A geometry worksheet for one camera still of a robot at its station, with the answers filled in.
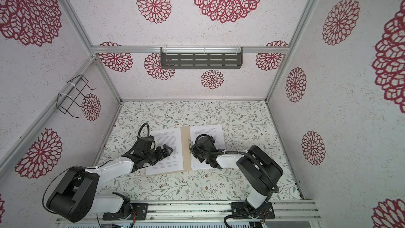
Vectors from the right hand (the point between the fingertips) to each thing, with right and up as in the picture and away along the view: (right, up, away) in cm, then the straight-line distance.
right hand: (188, 146), depth 89 cm
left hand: (-11, -6, +1) cm, 13 cm away
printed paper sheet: (-9, -9, 0) cm, 13 cm away
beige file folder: (-1, -7, +2) cm, 7 cm away
